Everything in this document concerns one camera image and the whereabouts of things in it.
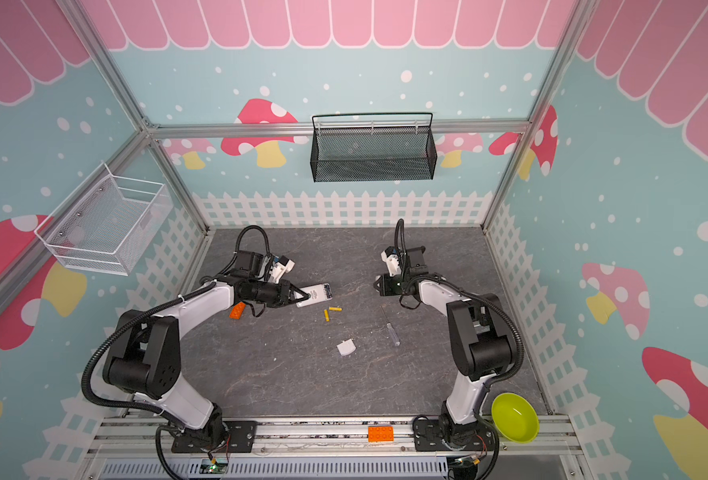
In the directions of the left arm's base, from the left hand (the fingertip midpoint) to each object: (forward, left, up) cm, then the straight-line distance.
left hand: (304, 302), depth 87 cm
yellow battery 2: (+1, -5, -10) cm, 12 cm away
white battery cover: (-9, -12, -10) cm, 19 cm away
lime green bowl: (-28, -57, -9) cm, 64 cm away
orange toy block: (-11, +12, +14) cm, 22 cm away
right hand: (+9, -21, -3) cm, 23 cm away
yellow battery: (+4, -8, -10) cm, 14 cm away
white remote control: (+4, -3, -1) cm, 5 cm away
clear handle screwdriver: (-4, -26, -10) cm, 29 cm away
